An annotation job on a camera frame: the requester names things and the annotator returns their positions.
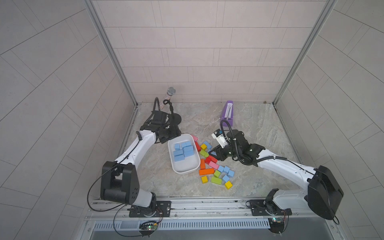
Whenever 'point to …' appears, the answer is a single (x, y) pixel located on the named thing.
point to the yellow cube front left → (204, 179)
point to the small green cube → (217, 173)
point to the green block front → (216, 180)
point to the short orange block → (202, 165)
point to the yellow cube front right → (228, 185)
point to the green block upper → (204, 153)
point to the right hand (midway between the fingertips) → (211, 152)
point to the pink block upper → (194, 138)
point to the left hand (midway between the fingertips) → (179, 132)
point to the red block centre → (209, 158)
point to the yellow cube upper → (203, 146)
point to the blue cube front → (226, 178)
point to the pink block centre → (213, 165)
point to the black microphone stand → (174, 118)
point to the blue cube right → (230, 173)
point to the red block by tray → (198, 146)
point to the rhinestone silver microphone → (170, 92)
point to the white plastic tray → (190, 164)
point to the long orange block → (206, 171)
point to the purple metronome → (227, 114)
